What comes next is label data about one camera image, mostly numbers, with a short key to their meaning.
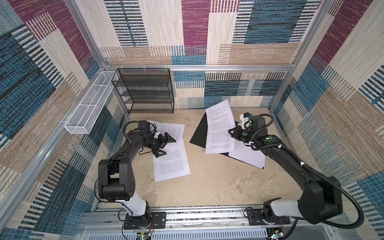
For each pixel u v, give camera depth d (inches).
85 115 28.7
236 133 28.7
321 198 16.0
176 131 42.6
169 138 31.3
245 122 29.3
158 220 28.8
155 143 30.8
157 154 32.3
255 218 28.7
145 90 42.9
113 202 19.2
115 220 29.2
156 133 32.5
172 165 36.1
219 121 35.2
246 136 27.6
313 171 17.4
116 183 17.9
